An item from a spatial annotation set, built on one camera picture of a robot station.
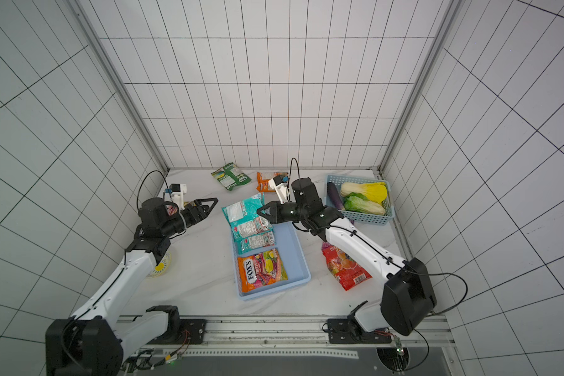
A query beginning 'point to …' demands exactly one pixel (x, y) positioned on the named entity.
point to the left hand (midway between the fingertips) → (212, 207)
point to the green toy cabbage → (358, 202)
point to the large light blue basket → (292, 254)
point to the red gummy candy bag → (345, 270)
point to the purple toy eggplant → (335, 195)
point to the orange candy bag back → (262, 185)
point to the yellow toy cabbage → (374, 191)
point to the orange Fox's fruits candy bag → (261, 269)
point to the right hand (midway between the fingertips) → (250, 214)
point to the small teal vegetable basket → (368, 218)
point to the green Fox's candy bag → (231, 176)
